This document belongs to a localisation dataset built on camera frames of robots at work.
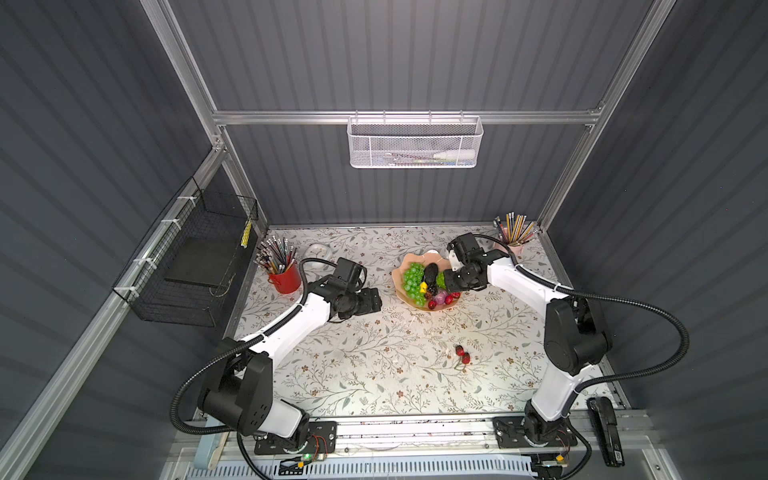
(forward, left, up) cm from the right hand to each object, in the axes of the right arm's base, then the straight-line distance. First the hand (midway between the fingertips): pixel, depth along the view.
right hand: (452, 284), depth 94 cm
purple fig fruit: (-4, +4, -2) cm, 6 cm away
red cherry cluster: (-21, -2, -5) cm, 22 cm away
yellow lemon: (0, +9, -2) cm, 9 cm away
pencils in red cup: (+8, +57, +6) cm, 58 cm away
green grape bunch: (+2, +13, -1) cm, 13 cm away
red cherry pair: (-5, +1, -1) cm, 5 cm away
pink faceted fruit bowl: (+7, +17, -3) cm, 19 cm away
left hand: (-9, +25, +3) cm, 27 cm away
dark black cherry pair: (-3, +7, +1) cm, 8 cm away
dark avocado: (+6, +6, -3) cm, 9 cm away
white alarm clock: (+18, +47, -3) cm, 50 cm away
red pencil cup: (+3, +54, -2) cm, 54 cm away
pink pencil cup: (+13, -24, +1) cm, 27 cm away
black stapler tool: (-39, -33, -5) cm, 51 cm away
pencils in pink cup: (+20, -24, +3) cm, 32 cm away
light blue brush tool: (-46, +63, -3) cm, 78 cm away
